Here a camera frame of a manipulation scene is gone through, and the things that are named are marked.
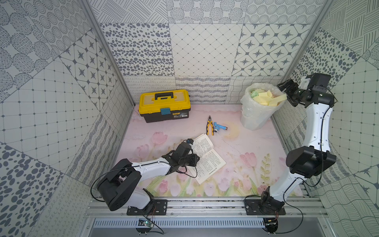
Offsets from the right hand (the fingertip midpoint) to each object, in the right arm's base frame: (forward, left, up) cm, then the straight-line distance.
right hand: (281, 91), depth 78 cm
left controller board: (-57, +70, -36) cm, 97 cm away
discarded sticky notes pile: (+4, +4, -8) cm, 10 cm away
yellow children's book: (-25, +37, -35) cm, 57 cm away
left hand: (-23, +44, -29) cm, 58 cm away
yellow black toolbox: (+7, +67, -19) cm, 70 cm away
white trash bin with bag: (-1, +9, -9) cm, 12 cm away
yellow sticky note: (-1, +2, -7) cm, 7 cm away
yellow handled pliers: (+7, +36, -35) cm, 51 cm away
